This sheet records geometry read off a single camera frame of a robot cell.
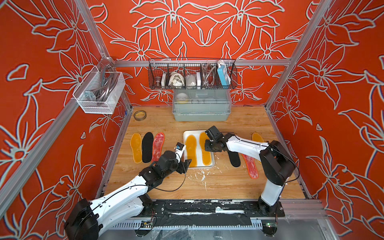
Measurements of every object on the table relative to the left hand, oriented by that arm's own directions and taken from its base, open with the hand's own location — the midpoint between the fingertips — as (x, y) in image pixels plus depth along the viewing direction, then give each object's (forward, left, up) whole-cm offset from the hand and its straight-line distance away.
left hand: (186, 156), depth 79 cm
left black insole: (+16, +29, -12) cm, 35 cm away
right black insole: (+6, -29, -11) cm, 32 cm away
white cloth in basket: (+41, +9, +20) cm, 47 cm away
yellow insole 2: (+10, -2, -12) cm, 16 cm away
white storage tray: (+22, -5, -9) cm, 25 cm away
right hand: (+10, -10, -7) cm, 16 cm away
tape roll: (+37, +40, -11) cm, 56 cm away
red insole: (+13, +20, -11) cm, 27 cm away
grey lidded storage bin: (+36, -7, +4) cm, 37 cm away
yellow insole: (+12, +35, -11) cm, 39 cm away
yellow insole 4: (+23, -47, -12) cm, 54 cm away
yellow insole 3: (+6, -12, -10) cm, 17 cm away
